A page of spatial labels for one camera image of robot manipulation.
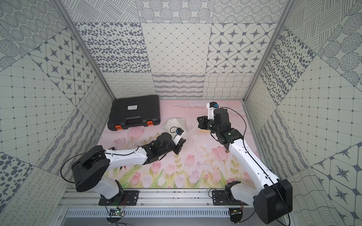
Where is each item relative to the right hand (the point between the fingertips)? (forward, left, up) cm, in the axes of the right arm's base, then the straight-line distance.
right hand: (198, 119), depth 78 cm
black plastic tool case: (+19, +51, -17) cm, 57 cm away
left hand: (-5, +8, -11) cm, 15 cm away
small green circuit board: (-42, +40, -24) cm, 63 cm away
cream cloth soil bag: (+9, +13, -15) cm, 22 cm away
